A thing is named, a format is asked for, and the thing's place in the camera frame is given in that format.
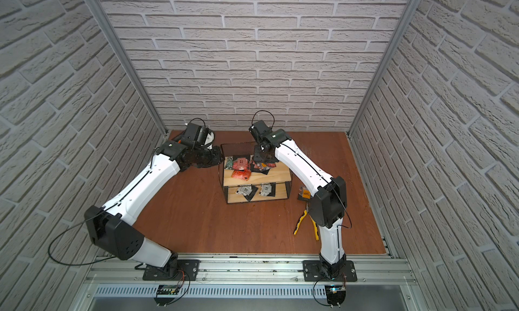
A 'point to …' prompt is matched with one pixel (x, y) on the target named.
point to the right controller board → (335, 295)
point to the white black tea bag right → (267, 189)
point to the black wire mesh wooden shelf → (244, 180)
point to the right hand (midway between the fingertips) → (265, 156)
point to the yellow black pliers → (313, 222)
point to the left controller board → (165, 290)
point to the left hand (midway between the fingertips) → (227, 155)
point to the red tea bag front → (244, 175)
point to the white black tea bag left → (248, 190)
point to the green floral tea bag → (228, 162)
